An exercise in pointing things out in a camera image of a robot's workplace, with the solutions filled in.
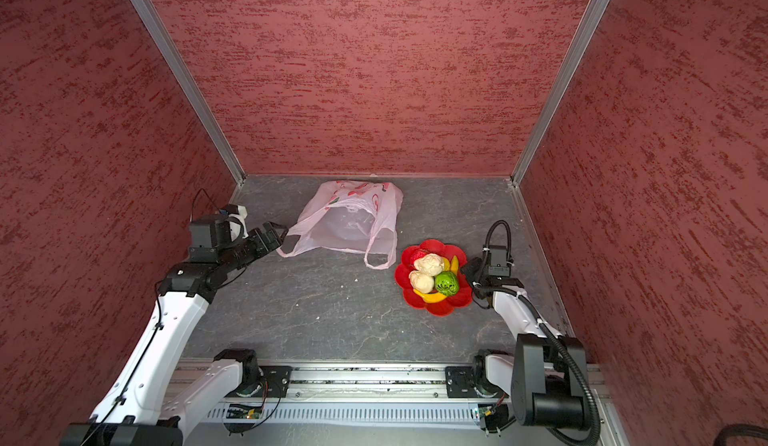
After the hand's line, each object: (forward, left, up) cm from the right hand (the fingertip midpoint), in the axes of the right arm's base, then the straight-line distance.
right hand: (461, 275), depth 90 cm
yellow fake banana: (-6, +10, -1) cm, 12 cm away
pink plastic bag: (+25, +36, -1) cm, 44 cm away
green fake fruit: (-5, +6, +6) cm, 10 cm away
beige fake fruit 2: (0, +11, +8) cm, 13 cm away
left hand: (+2, +52, +19) cm, 55 cm away
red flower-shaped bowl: (-10, +8, -1) cm, 13 cm away
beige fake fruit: (-3, +13, +2) cm, 14 cm away
